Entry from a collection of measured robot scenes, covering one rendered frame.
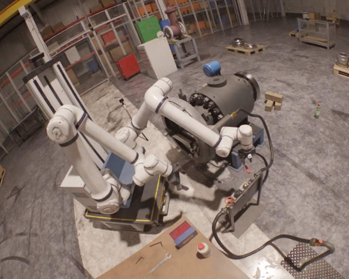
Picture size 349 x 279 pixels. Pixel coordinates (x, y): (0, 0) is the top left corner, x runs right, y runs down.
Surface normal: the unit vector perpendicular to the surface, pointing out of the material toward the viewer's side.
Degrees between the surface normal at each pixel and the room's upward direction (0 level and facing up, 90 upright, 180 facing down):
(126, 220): 0
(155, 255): 0
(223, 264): 0
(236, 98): 55
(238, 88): 42
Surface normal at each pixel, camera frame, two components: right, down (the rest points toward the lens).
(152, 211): -0.31, -0.72
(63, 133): 0.32, 0.51
